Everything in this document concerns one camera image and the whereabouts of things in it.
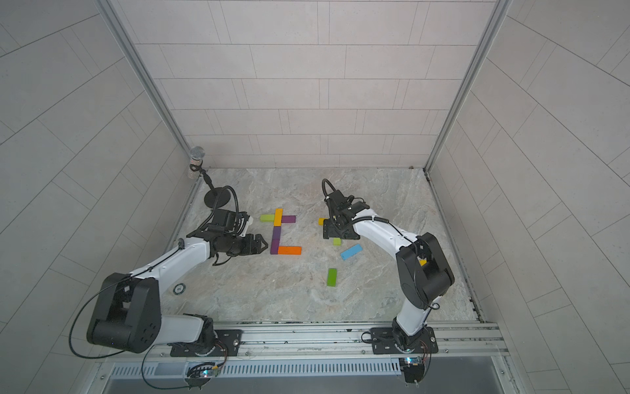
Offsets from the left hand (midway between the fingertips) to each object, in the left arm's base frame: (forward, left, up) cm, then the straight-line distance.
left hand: (263, 243), depth 88 cm
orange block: (-1, -10, -4) cm, 11 cm away
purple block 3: (0, -3, -3) cm, 5 cm away
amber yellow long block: (+13, -3, -3) cm, 14 cm away
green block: (-11, -25, -4) cm, 27 cm away
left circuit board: (-38, +11, -3) cm, 40 cm away
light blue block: (-1, -32, -3) cm, 32 cm away
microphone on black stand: (+20, +23, 0) cm, 31 cm away
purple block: (+13, -7, -4) cm, 16 cm away
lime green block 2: (+2, -27, -2) cm, 27 cm away
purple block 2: (+6, -4, -3) cm, 8 cm away
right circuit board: (-36, -48, -6) cm, 61 cm away
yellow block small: (+13, -21, -5) cm, 25 cm away
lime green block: (+13, +2, -4) cm, 14 cm away
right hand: (+4, -26, +1) cm, 26 cm away
